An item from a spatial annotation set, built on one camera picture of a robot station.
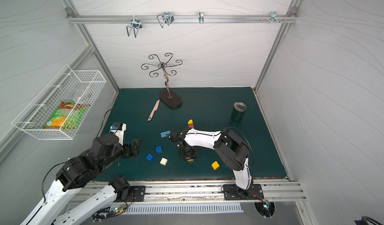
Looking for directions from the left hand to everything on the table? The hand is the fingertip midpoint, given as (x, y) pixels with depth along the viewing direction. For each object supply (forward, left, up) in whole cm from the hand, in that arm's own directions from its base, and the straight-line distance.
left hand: (133, 141), depth 68 cm
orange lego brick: (+23, -25, -21) cm, 40 cm away
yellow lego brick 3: (-3, -40, -21) cm, 45 cm away
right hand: (+1, -25, -23) cm, 34 cm away
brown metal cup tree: (+46, -12, -23) cm, 53 cm away
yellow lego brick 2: (-1, -26, -19) cm, 32 cm away
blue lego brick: (+6, -6, -22) cm, 24 cm away
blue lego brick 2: (0, -3, -21) cm, 21 cm away
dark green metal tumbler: (+28, -56, -12) cm, 64 cm away
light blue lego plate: (+16, -8, -23) cm, 28 cm away
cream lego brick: (-2, -11, -21) cm, 24 cm away
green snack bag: (+5, +26, +12) cm, 29 cm away
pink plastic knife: (+36, +2, -22) cm, 42 cm away
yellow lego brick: (+24, -25, -20) cm, 40 cm away
